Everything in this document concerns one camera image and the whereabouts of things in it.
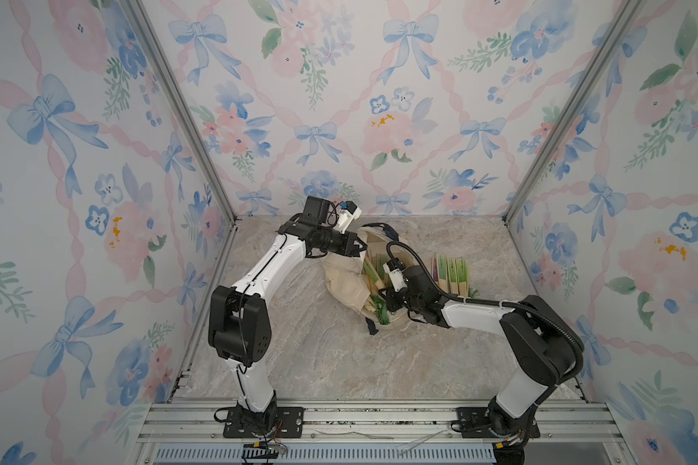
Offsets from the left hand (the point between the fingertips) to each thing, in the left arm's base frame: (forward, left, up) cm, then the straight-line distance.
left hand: (367, 245), depth 83 cm
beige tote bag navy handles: (-10, +2, -2) cm, 10 cm away
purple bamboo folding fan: (+6, -25, -22) cm, 34 cm away
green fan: (+2, -27, -21) cm, 34 cm away
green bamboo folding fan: (+5, -31, -22) cm, 38 cm away
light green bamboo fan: (-1, -1, -13) cm, 13 cm away
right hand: (-5, -5, -16) cm, 18 cm away
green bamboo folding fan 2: (+4, -34, -22) cm, 41 cm away
